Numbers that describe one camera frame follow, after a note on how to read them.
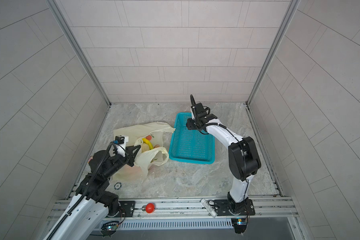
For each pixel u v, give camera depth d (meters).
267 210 0.71
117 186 0.77
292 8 0.72
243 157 0.50
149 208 0.69
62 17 0.75
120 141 0.60
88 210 0.49
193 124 0.81
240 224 0.68
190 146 0.94
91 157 0.85
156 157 0.67
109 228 0.64
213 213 0.69
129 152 0.65
